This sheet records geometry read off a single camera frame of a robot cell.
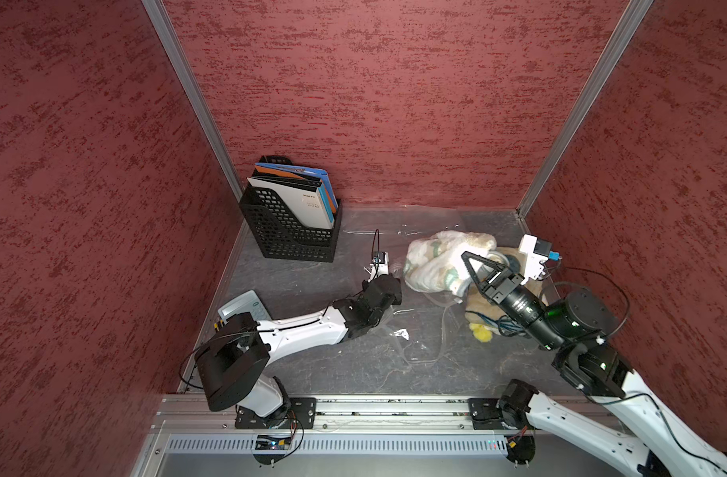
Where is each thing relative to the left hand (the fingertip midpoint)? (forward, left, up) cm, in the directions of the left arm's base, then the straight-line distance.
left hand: (392, 280), depth 83 cm
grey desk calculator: (-1, +45, -13) cm, 47 cm away
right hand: (-13, -10, +27) cm, 31 cm away
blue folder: (+29, +21, +11) cm, 37 cm away
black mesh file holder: (+31, +43, -15) cm, 55 cm away
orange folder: (+30, +36, +15) cm, 49 cm away
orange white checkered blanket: (-11, -27, -11) cm, 31 cm away
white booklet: (+22, +27, +10) cm, 37 cm away
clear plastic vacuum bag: (-7, -9, -15) cm, 19 cm away
